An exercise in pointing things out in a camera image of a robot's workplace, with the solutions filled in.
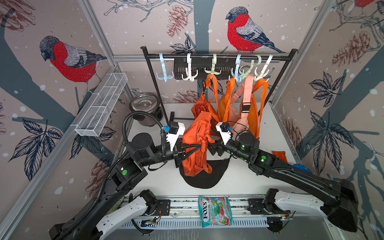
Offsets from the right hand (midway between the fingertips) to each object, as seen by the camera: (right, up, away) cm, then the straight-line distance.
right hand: (209, 133), depth 68 cm
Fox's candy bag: (+3, -38, +2) cm, 38 cm away
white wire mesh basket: (-56, +6, +3) cm, 57 cm away
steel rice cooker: (-39, +17, +33) cm, 54 cm away
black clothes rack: (-25, +8, +44) cm, 51 cm away
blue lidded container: (+50, -19, +9) cm, 54 cm away
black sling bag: (-1, -28, +13) cm, 31 cm away
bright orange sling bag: (+29, +14, +17) cm, 37 cm away
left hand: (-4, -2, -18) cm, 18 cm away
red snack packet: (+47, -16, +23) cm, 54 cm away
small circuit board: (-28, -44, +2) cm, 52 cm away
